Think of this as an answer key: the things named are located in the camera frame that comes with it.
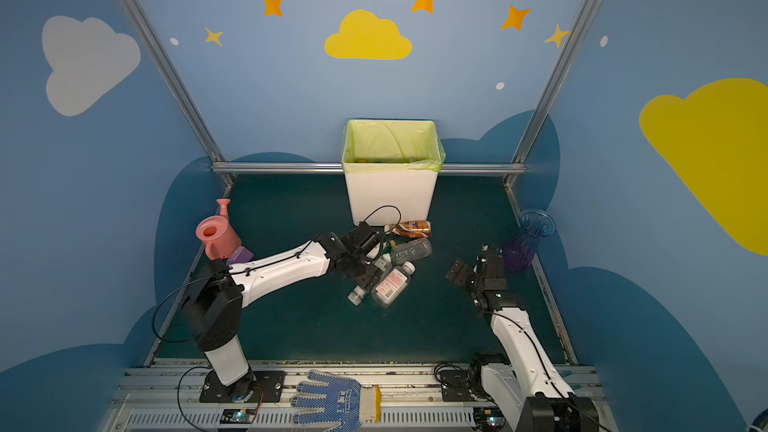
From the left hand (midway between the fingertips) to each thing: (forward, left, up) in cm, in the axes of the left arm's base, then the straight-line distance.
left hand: (372, 272), depth 86 cm
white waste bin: (+24, -3, +6) cm, 25 cm away
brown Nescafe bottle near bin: (+19, -12, -4) cm, 23 cm away
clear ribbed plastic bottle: (+10, -12, -3) cm, 17 cm away
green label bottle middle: (+5, -3, -2) cm, 6 cm away
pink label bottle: (-2, -6, -5) cm, 7 cm away
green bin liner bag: (+44, -10, +13) cm, 47 cm away
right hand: (+2, -28, +1) cm, 28 cm away
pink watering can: (+11, +48, +3) cm, 49 cm away
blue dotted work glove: (-31, +5, -8) cm, 33 cm away
